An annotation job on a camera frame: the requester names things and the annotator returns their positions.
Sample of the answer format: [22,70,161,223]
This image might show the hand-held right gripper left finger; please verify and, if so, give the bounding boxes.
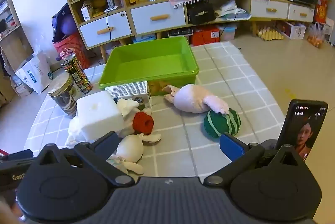
[34,131,135,186]

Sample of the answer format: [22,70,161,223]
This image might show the bag of orange fruit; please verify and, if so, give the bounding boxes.
[307,22,331,49]

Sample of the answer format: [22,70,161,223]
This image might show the white foam block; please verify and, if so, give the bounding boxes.
[76,90,125,141]

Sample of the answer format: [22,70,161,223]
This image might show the white drawer with wooden handle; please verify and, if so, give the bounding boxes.
[288,4,315,23]
[250,0,290,21]
[130,1,187,36]
[79,12,132,48]

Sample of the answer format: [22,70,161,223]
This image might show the yellow egg tray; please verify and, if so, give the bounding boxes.
[258,25,284,41]

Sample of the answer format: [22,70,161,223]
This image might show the wooden bookshelf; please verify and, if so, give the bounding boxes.
[0,0,34,101]

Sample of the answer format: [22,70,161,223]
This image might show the white cloth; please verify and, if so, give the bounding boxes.
[65,117,89,145]

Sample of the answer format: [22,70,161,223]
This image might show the folded light cloths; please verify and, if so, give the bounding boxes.
[216,0,252,21]

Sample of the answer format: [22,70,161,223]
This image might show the clear box with blue lid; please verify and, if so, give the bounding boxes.
[132,34,157,44]
[219,25,237,41]

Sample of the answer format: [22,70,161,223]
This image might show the black smartphone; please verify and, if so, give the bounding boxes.
[277,99,329,162]

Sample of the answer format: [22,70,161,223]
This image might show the white plastic basket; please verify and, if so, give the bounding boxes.
[284,20,307,40]

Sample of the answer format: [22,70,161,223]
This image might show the tall printed can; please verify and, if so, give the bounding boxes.
[60,53,93,95]

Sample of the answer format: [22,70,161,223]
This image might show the green watermelon plush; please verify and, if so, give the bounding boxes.
[204,108,242,139]

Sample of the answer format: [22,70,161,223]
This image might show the black bag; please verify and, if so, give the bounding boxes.
[186,1,216,25]

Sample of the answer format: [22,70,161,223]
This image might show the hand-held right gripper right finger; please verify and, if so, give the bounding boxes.
[204,132,304,186]

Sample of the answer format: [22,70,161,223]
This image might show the red gift package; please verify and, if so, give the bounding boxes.
[314,0,329,24]

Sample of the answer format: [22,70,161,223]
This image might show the low wooden cabinet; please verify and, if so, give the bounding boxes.
[128,0,318,40]

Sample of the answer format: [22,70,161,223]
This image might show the green plastic bin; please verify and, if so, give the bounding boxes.
[99,36,200,96]

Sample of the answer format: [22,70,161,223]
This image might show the white paper bag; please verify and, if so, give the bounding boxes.
[15,51,54,95]

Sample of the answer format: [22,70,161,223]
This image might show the white milk carton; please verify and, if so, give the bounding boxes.
[105,80,153,111]

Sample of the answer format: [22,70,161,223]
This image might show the pink plush toy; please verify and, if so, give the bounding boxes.
[162,83,230,116]

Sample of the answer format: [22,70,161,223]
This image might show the small white carton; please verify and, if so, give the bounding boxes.
[81,2,94,21]

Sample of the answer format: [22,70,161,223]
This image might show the cookie jar with gold lid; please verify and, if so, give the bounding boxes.
[48,73,83,118]

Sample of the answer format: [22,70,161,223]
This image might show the red cardboard box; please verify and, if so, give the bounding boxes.
[191,26,220,46]

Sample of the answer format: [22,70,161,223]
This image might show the grey checked tablecloth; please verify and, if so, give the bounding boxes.
[23,41,288,179]

